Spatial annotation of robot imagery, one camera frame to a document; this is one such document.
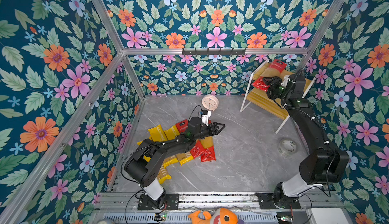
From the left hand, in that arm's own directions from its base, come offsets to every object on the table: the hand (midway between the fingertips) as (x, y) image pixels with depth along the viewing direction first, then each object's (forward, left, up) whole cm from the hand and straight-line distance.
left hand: (225, 124), depth 80 cm
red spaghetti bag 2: (-10, +9, -17) cm, 22 cm away
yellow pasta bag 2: (+7, +33, -19) cm, 39 cm away
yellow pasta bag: (+7, +42, -19) cm, 47 cm away
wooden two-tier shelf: (+24, -26, -4) cm, 35 cm away
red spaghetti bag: (+26, -31, +15) cm, 43 cm away
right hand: (+16, -22, +17) cm, 31 cm away
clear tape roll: (-7, -41, -20) cm, 46 cm away
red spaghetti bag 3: (-6, +16, -16) cm, 24 cm away
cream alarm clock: (+27, +5, -12) cm, 30 cm away
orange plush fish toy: (-39, +6, -11) cm, 41 cm away
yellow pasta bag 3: (-20, +35, -18) cm, 44 cm away
